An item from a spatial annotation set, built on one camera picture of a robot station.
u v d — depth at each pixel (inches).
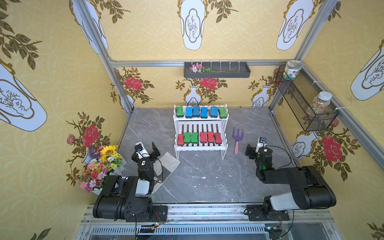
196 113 30.9
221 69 36.3
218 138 34.6
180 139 33.7
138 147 28.6
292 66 33.3
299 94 35.2
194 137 34.3
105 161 29.6
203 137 34.7
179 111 31.6
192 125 37.4
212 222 28.3
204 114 30.9
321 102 25.6
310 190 17.5
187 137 34.7
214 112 31.9
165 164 35.6
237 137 40.7
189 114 31.0
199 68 34.6
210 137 34.4
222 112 31.3
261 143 31.2
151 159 31.8
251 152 33.1
